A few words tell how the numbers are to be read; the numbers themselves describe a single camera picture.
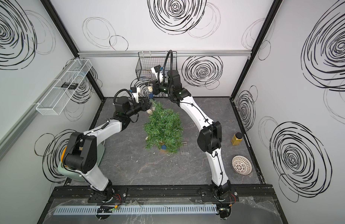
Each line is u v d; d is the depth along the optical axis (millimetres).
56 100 728
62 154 488
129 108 726
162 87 713
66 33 812
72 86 771
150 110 870
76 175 685
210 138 543
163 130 677
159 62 963
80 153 470
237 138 867
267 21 773
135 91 766
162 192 749
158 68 690
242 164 826
